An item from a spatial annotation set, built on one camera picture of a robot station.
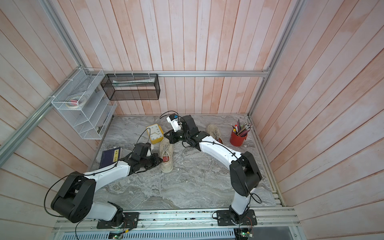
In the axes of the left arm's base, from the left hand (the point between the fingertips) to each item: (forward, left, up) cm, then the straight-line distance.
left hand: (162, 161), depth 89 cm
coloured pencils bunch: (+18, -50, +9) cm, 54 cm away
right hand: (+8, -2, +16) cm, 18 cm away
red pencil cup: (+16, -48, +1) cm, 50 cm away
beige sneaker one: (+5, -2, +3) cm, 6 cm away
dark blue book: (+5, +36, -4) cm, 36 cm away
